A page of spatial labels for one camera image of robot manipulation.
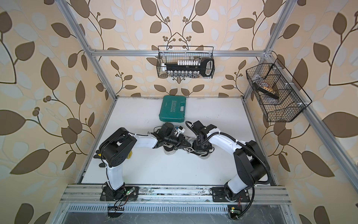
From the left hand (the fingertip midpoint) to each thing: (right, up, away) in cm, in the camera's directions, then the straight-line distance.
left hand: (189, 144), depth 84 cm
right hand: (+7, -4, +3) cm, 9 cm away
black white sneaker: (-13, -4, +1) cm, 13 cm away
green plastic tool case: (-12, +22, +23) cm, 34 cm away
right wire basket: (+48, +25, -10) cm, 55 cm away
